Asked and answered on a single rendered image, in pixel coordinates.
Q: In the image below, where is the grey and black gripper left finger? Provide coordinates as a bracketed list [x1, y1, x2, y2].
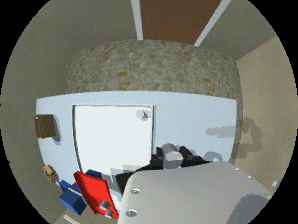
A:
[115, 147, 164, 198]

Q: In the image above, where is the white flat tray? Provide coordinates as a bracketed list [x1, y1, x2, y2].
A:
[72, 104, 153, 212]

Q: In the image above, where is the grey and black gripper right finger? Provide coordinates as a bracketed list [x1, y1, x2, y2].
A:
[179, 146, 210, 168]

